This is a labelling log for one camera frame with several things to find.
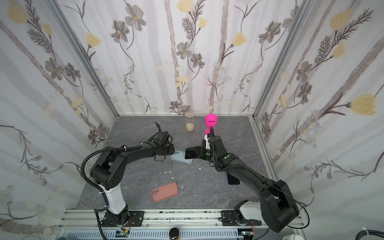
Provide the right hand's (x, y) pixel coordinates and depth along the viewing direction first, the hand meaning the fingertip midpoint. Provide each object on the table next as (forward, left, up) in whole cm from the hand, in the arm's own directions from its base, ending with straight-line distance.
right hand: (193, 148), depth 81 cm
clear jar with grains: (+27, +3, -5) cm, 28 cm away
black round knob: (-39, +7, -6) cm, 40 cm away
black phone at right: (-12, -24, -15) cm, 31 cm away
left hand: (+9, +14, -14) cm, 22 cm away
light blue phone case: (+4, +8, -18) cm, 20 cm away
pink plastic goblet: (+28, -12, -8) cm, 32 cm away
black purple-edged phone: (+7, -1, -18) cm, 20 cm away
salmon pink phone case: (-19, +15, -18) cm, 30 cm away
